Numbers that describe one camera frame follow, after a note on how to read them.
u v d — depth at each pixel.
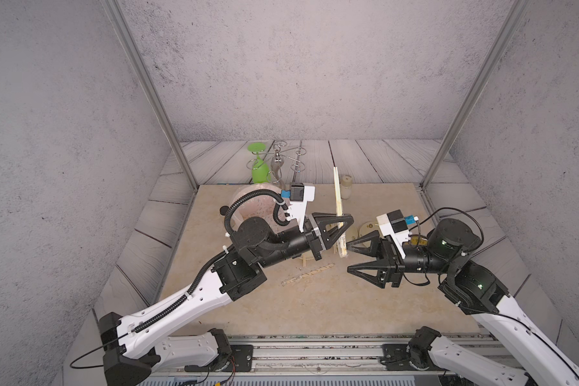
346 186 1.11
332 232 0.50
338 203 0.47
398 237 0.45
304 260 0.93
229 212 0.38
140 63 0.81
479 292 0.42
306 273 0.91
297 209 0.45
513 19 0.72
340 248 0.50
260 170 0.99
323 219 0.47
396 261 0.45
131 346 0.38
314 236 0.44
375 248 0.52
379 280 0.47
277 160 0.92
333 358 0.74
